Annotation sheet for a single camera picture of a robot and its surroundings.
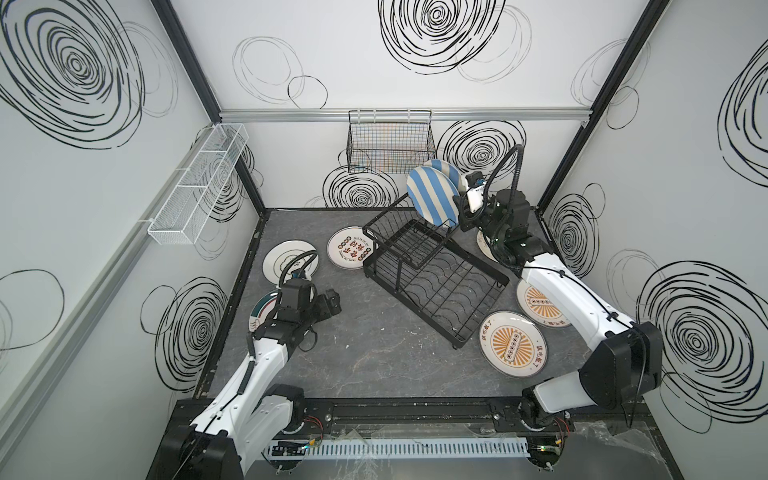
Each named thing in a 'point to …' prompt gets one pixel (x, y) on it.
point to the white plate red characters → (348, 247)
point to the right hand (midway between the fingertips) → (458, 193)
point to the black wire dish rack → (420, 269)
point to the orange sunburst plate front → (513, 342)
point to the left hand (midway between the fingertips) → (329, 298)
